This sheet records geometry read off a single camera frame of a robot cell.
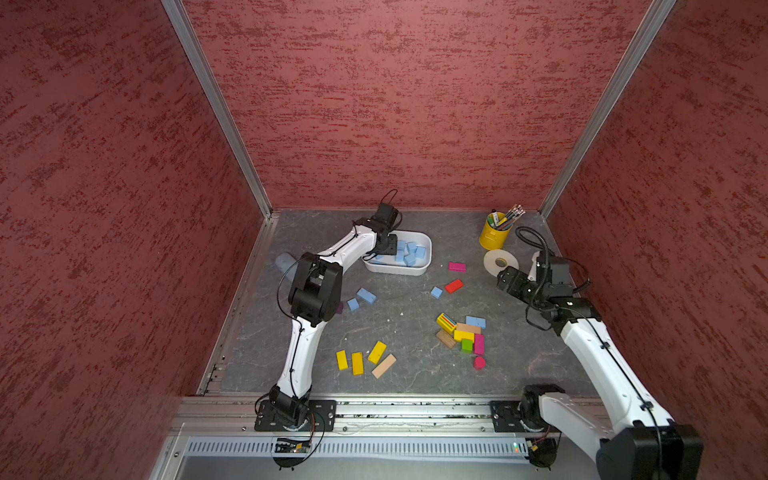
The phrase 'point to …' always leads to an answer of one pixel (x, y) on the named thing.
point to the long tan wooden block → (382, 369)
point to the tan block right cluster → (468, 328)
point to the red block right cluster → (453, 286)
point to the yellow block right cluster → (458, 335)
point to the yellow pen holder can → (495, 231)
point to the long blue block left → (366, 295)
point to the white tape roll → (498, 260)
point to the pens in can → (512, 216)
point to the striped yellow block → (446, 322)
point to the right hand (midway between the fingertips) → (509, 285)
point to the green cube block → (467, 345)
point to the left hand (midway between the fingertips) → (384, 250)
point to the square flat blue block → (436, 292)
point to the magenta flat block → (454, 266)
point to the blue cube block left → (353, 304)
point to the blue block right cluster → (480, 322)
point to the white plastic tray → (413, 256)
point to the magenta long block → (479, 344)
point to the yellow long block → (377, 353)
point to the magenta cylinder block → (479, 363)
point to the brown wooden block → (447, 338)
